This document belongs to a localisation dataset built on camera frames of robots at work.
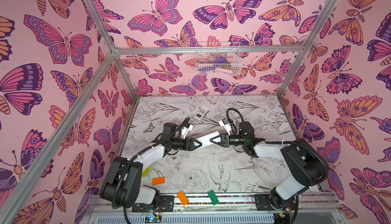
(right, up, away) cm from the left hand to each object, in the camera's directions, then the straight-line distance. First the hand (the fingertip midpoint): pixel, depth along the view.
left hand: (199, 143), depth 82 cm
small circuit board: (-24, -34, -10) cm, 42 cm away
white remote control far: (+1, +17, +27) cm, 32 cm away
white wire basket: (+12, +51, +15) cm, 54 cm away
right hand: (+6, +3, -2) cm, 7 cm away
